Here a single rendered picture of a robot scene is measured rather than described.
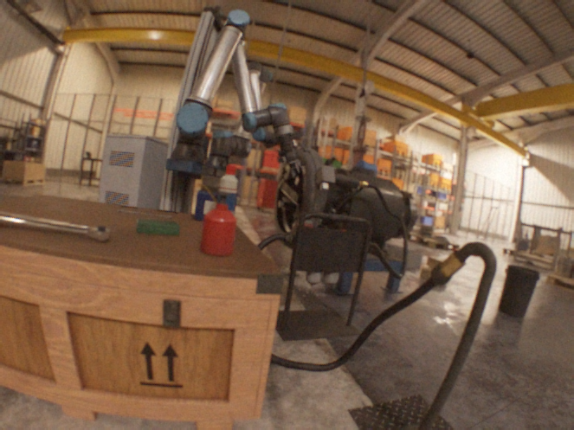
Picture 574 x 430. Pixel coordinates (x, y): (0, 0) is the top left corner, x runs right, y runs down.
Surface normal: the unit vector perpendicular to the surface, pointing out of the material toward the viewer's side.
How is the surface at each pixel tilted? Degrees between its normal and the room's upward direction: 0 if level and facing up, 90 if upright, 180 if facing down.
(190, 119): 95
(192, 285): 90
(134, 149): 90
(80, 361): 90
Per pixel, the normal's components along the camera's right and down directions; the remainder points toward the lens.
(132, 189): -0.10, 0.07
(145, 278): 0.33, 0.13
